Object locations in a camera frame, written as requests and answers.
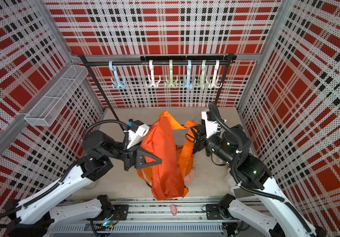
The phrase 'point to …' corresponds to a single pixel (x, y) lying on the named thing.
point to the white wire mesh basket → (51, 108)
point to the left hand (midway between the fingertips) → (161, 162)
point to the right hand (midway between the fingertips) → (193, 125)
